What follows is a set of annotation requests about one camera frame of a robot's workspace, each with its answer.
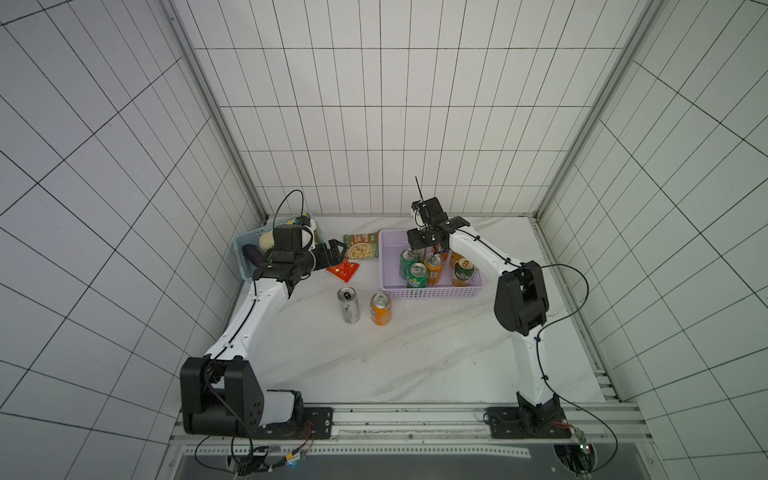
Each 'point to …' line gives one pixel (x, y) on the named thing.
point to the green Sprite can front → (418, 275)
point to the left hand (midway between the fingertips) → (330, 255)
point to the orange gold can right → (454, 258)
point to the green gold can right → (464, 269)
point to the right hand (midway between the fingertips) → (405, 237)
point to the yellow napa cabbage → (317, 236)
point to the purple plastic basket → (391, 244)
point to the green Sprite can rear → (407, 257)
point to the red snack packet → (344, 270)
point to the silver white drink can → (349, 304)
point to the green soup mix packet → (362, 245)
